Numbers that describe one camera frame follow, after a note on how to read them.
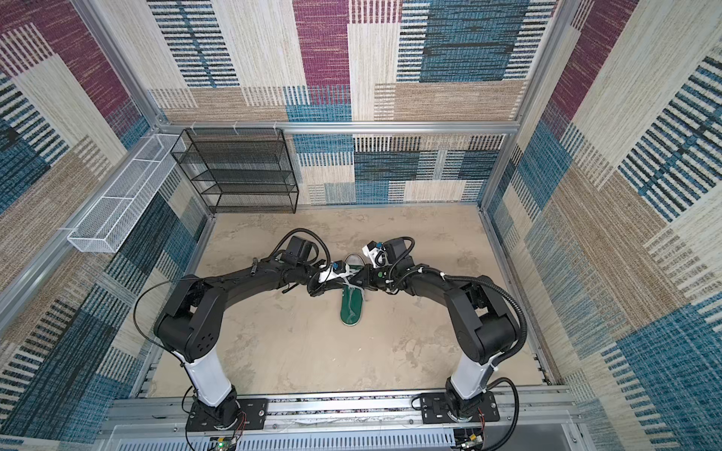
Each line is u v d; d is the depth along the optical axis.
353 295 0.90
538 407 0.76
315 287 0.81
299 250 0.76
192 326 0.48
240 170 1.09
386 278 0.73
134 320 0.48
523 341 0.44
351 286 0.88
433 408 0.73
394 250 0.74
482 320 0.48
